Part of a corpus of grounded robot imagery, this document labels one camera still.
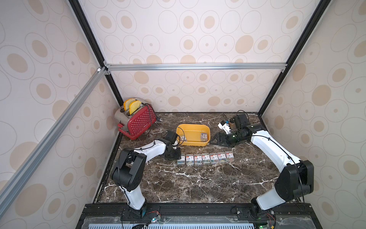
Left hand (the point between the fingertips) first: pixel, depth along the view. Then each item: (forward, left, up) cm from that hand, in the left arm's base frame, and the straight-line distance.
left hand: (183, 156), depth 91 cm
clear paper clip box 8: (+1, -30, -1) cm, 30 cm away
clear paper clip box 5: (0, -15, -2) cm, 15 cm away
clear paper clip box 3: (-1, -4, -2) cm, 5 cm away
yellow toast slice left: (+31, +39, +17) cm, 53 cm away
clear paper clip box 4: (-1, -10, -2) cm, 10 cm away
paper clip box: (+16, 0, -3) cm, 16 cm away
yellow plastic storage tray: (+20, -7, -4) cm, 22 cm away
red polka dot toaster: (+18, +34, +9) cm, 40 cm away
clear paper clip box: (-2, +1, -3) cm, 3 cm away
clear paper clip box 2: (+16, -15, -1) cm, 22 cm away
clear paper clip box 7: (+1, -25, -1) cm, 25 cm away
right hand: (0, -18, +14) cm, 22 cm away
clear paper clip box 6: (0, -20, -2) cm, 20 cm away
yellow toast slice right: (+28, +34, +18) cm, 47 cm away
